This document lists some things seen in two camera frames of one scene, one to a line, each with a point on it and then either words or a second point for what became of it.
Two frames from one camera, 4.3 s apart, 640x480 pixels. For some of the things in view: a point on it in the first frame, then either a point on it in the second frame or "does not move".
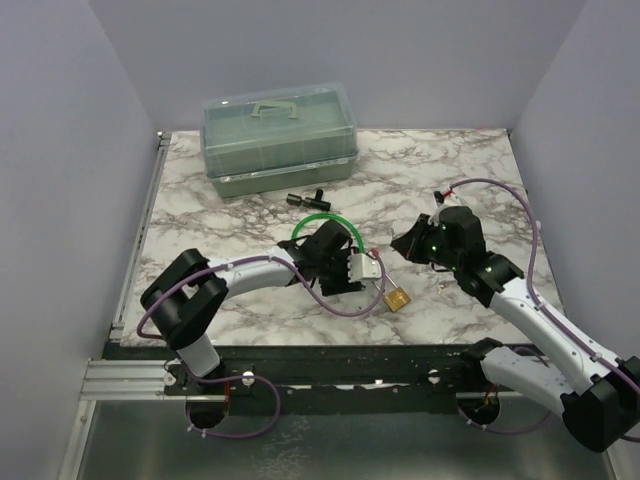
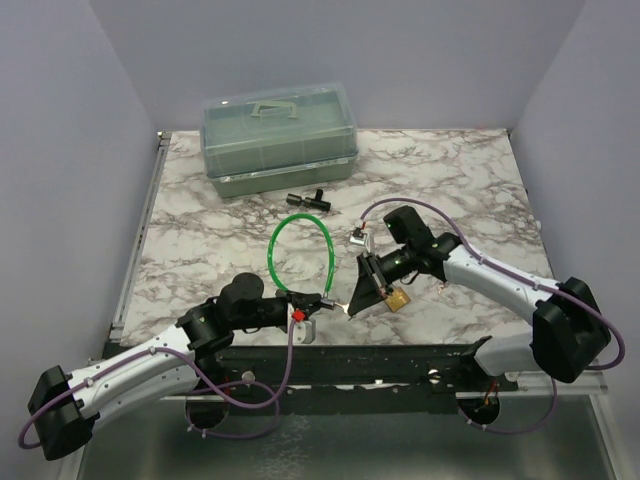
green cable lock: (321, 215) to (326, 302)
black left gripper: (343, 285) to (299, 302)
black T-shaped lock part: (316, 202) does not move
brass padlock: (396, 299) does not move
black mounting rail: (320, 379) does not move
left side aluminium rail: (140, 236) does not move
